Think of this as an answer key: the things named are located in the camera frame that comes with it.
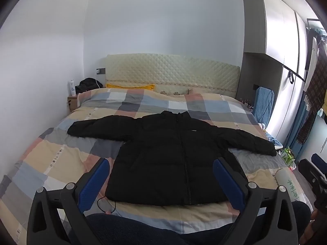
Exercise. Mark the person right hand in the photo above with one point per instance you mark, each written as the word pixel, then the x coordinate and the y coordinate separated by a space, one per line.
pixel 308 233

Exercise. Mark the black puffer jacket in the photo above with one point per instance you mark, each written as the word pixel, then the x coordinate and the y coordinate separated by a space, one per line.
pixel 166 159

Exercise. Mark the black clothes on nightstand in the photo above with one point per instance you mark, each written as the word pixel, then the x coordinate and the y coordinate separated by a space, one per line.
pixel 87 85

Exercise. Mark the brown checked hanging scarf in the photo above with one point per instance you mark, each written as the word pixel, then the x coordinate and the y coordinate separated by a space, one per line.
pixel 315 94

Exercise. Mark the white roll green writing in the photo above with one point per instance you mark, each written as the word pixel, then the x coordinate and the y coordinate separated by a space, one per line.
pixel 286 178

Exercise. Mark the grey white wardrobe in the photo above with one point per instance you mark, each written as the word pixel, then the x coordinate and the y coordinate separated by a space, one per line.
pixel 274 57

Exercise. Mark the dark blue trouser legs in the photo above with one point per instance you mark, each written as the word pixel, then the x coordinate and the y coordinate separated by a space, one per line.
pixel 118 230

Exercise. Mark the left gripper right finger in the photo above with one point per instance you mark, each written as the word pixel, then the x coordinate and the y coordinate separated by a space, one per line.
pixel 266 216

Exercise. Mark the white spray bottle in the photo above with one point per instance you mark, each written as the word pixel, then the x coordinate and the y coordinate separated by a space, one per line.
pixel 72 88

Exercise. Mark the cream quilted headboard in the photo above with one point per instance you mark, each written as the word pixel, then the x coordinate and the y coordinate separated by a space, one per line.
pixel 172 72

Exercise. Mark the floral pillow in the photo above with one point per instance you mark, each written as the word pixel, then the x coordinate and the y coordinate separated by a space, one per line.
pixel 175 92

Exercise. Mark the wall power socket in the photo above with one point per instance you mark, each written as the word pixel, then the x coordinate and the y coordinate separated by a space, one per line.
pixel 100 71

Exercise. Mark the blue curtain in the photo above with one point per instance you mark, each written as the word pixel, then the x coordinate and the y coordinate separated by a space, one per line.
pixel 303 114

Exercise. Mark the blue cloth on floor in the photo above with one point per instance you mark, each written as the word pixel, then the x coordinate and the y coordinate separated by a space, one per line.
pixel 277 144

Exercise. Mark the wooden nightstand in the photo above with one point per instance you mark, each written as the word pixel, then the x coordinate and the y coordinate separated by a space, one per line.
pixel 72 103

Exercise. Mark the yellow cloth at headboard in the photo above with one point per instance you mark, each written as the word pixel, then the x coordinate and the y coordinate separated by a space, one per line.
pixel 150 87

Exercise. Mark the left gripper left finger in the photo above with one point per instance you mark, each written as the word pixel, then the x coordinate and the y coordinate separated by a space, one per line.
pixel 45 225

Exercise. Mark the green white box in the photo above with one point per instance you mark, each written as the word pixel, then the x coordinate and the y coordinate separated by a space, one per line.
pixel 288 156

